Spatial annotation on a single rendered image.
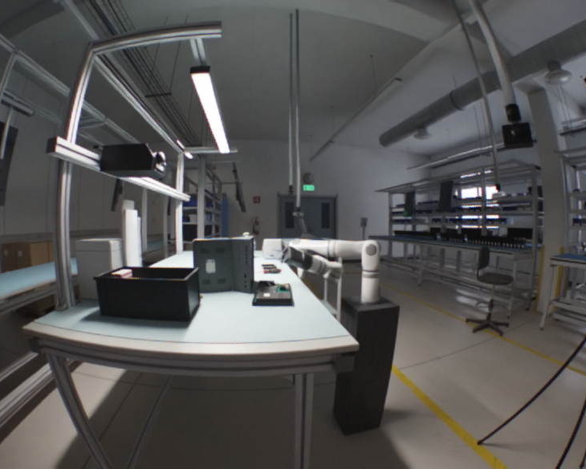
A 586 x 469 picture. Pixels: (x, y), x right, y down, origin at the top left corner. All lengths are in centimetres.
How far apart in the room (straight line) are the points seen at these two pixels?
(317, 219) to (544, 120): 650
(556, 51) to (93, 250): 413
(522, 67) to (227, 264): 378
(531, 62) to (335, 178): 643
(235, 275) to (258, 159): 693
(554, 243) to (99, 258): 465
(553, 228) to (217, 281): 423
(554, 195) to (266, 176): 698
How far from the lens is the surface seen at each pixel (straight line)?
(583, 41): 362
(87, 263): 101
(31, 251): 406
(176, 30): 99
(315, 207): 792
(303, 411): 73
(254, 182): 768
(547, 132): 457
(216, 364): 61
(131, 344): 64
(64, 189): 95
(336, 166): 823
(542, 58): 374
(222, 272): 101
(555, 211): 436
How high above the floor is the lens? 127
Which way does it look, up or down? 3 degrees down
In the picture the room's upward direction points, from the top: straight up
